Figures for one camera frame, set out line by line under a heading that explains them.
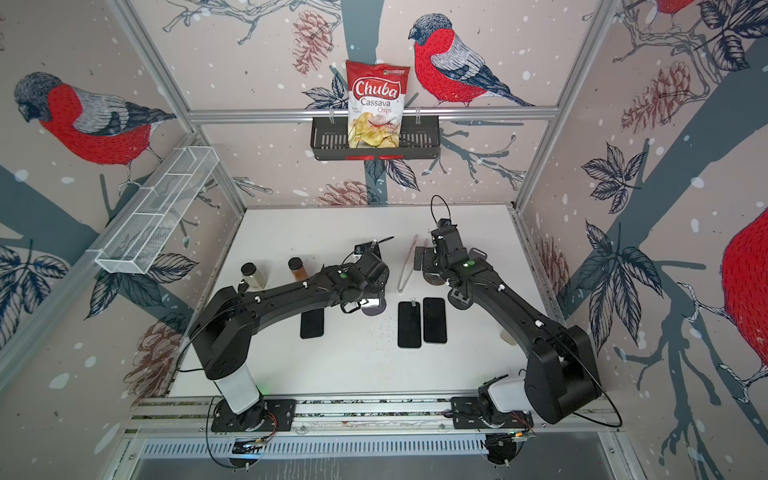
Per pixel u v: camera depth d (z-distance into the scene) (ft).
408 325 2.94
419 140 3.50
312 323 2.89
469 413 2.40
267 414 2.39
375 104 2.74
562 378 1.33
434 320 2.96
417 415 2.45
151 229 2.44
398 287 3.19
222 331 1.50
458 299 2.96
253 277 3.03
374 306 2.85
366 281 2.25
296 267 3.04
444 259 2.09
